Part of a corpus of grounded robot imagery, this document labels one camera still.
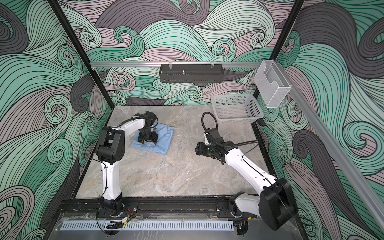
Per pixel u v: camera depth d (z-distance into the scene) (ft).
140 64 6.56
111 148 1.84
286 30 2.57
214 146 2.03
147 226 2.49
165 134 3.23
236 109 3.91
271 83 2.57
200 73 3.10
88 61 3.04
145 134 2.79
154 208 2.44
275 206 1.28
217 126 2.66
